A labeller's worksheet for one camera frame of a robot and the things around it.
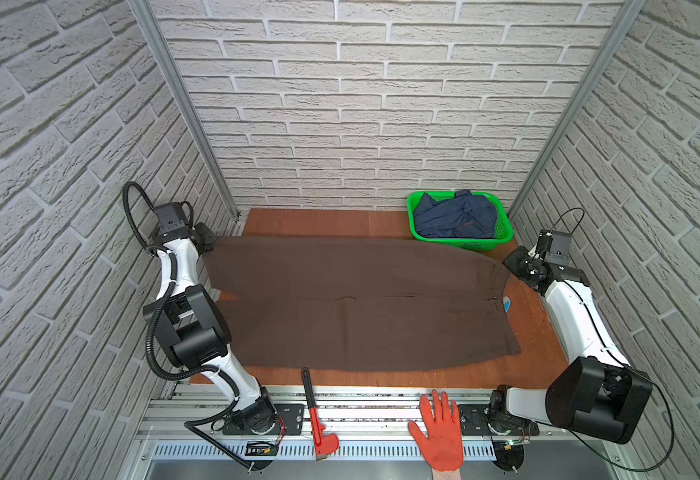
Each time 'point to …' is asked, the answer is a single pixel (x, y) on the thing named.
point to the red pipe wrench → (324, 444)
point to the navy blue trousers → (463, 216)
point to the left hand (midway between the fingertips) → (209, 229)
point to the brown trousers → (298, 304)
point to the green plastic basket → (502, 234)
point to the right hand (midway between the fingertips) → (517, 259)
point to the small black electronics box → (261, 448)
